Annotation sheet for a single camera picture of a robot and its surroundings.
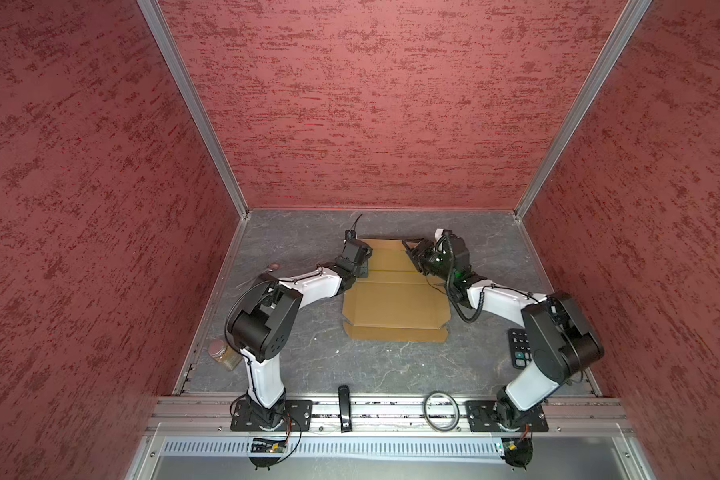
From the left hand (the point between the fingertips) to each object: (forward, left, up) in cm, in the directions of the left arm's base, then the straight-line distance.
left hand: (357, 265), depth 98 cm
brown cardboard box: (-11, -14, -5) cm, 18 cm away
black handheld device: (-42, +2, -2) cm, 42 cm away
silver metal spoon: (+4, +31, -7) cm, 31 cm away
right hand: (-1, -13, +11) cm, 17 cm away
